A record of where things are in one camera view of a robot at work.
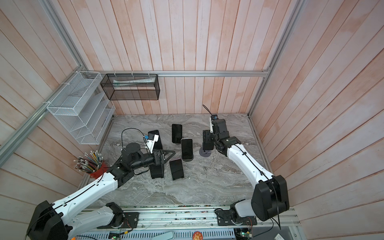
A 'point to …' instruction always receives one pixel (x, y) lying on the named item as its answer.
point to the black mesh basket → (131, 86)
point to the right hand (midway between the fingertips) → (208, 131)
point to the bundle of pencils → (89, 162)
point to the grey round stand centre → (188, 160)
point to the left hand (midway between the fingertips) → (171, 155)
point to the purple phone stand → (204, 153)
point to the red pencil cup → (99, 172)
